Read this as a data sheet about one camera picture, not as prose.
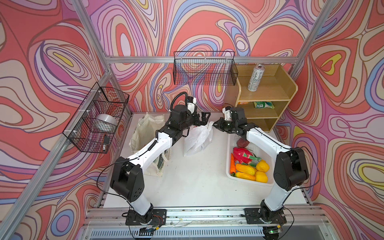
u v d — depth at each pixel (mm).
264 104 986
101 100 807
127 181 439
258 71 772
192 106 682
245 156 842
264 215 654
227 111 815
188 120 672
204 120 708
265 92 889
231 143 1008
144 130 847
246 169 832
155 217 732
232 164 894
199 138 864
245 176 822
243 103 1015
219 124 782
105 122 702
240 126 683
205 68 959
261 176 783
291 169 470
